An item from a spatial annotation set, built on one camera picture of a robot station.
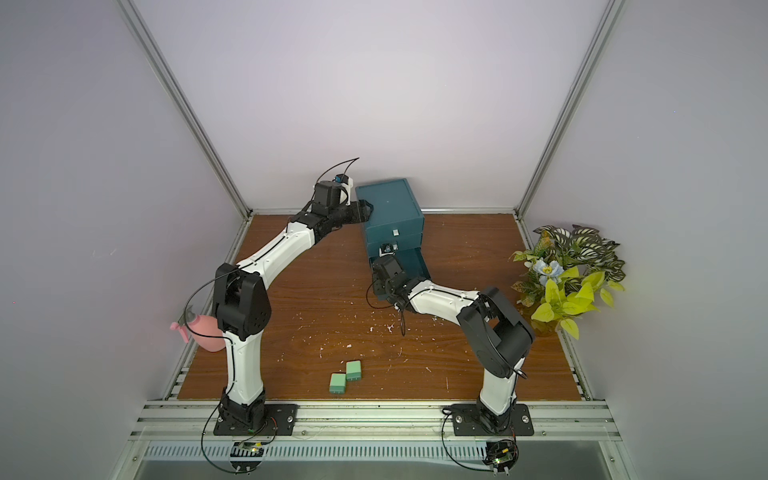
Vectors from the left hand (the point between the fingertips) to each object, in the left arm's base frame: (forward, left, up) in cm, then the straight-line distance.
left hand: (371, 205), depth 92 cm
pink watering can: (-37, +42, -11) cm, 57 cm away
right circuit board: (-61, -34, -23) cm, 74 cm away
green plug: (-43, +3, -21) cm, 48 cm away
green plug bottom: (-47, +7, -21) cm, 52 cm away
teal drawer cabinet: (-6, -8, -3) cm, 11 cm away
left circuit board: (-61, +28, -25) cm, 72 cm away
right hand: (-15, -3, -13) cm, 21 cm away
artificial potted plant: (-27, -49, +6) cm, 56 cm away
